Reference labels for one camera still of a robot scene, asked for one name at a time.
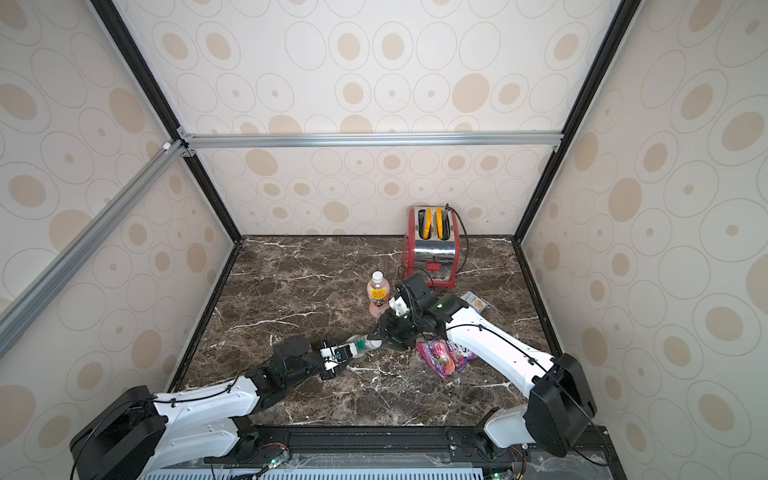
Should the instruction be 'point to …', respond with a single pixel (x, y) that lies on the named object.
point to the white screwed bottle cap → (377, 276)
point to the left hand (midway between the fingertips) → (356, 345)
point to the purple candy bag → (444, 356)
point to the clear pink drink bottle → (378, 289)
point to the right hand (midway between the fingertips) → (369, 346)
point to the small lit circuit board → (274, 463)
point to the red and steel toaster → (432, 244)
